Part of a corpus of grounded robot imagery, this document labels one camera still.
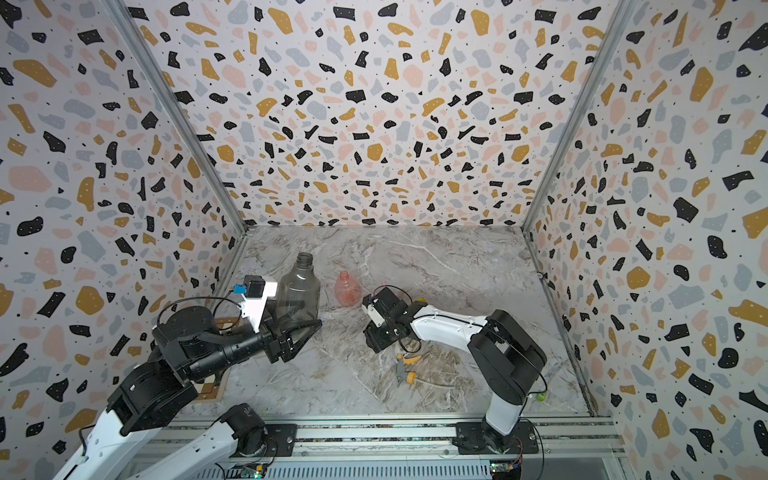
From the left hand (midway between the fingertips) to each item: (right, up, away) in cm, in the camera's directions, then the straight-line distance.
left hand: (313, 315), depth 57 cm
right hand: (+9, -13, +31) cm, 35 cm away
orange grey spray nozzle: (+16, -21, +27) cm, 38 cm away
